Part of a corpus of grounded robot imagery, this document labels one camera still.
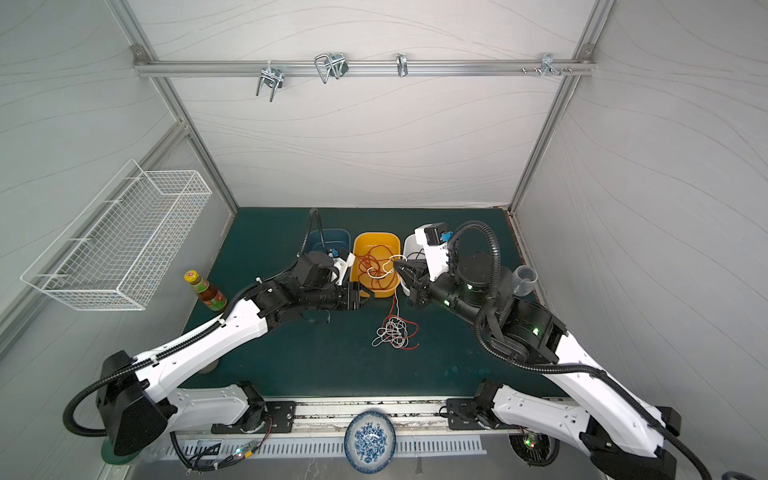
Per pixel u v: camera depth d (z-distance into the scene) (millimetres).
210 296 861
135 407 376
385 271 1029
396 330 762
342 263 688
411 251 1030
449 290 468
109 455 603
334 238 1043
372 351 845
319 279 577
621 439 394
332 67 765
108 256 659
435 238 458
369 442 702
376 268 1020
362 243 1041
